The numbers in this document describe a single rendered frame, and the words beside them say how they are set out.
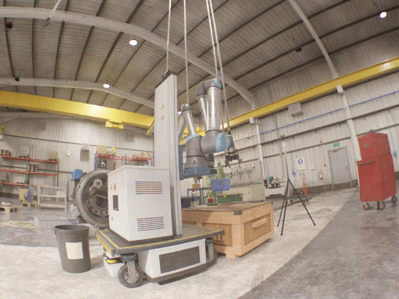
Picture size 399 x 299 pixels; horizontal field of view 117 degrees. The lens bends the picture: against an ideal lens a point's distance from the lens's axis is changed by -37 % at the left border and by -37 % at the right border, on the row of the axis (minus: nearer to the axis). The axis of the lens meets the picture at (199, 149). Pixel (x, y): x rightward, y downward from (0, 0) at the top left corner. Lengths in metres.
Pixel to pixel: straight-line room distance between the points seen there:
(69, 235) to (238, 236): 1.41
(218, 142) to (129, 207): 0.80
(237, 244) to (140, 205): 0.95
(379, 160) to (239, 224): 2.54
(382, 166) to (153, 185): 3.31
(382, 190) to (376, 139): 0.81
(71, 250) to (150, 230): 0.69
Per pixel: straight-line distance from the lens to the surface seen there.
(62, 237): 1.68
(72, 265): 1.73
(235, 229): 1.80
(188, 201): 2.39
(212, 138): 1.51
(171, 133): 1.63
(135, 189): 1.30
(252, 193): 7.59
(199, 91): 1.88
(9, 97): 14.88
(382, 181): 3.53
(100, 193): 2.51
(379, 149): 3.61
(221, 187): 2.00
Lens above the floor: 0.65
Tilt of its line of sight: 13 degrees up
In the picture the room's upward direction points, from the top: 4 degrees counter-clockwise
